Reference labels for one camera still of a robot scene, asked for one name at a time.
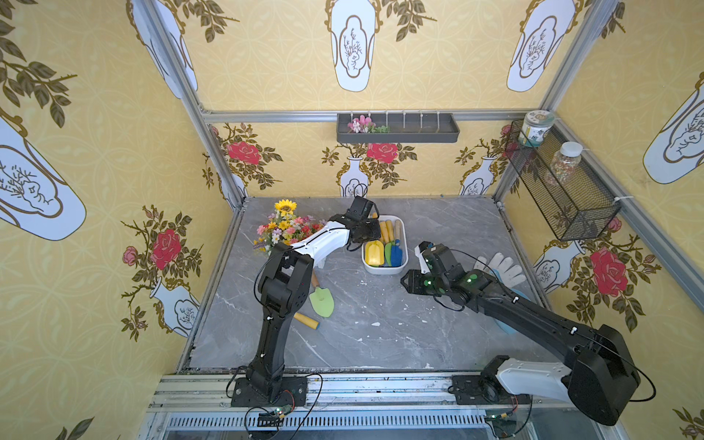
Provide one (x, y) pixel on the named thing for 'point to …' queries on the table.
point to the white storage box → (385, 269)
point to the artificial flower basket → (284, 227)
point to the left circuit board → (273, 419)
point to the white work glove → (508, 276)
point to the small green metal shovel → (321, 300)
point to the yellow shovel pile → (374, 253)
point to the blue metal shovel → (396, 250)
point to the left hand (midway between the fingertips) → (369, 229)
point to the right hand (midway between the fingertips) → (409, 276)
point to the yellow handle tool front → (306, 321)
